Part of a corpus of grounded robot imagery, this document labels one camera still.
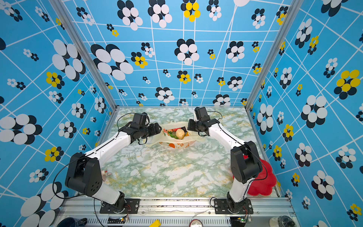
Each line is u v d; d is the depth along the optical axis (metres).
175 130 1.00
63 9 0.70
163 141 0.85
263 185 0.77
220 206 0.72
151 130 0.79
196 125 0.77
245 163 0.47
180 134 0.96
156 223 0.69
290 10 0.69
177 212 0.72
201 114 0.71
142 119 0.70
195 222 0.60
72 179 0.45
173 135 0.99
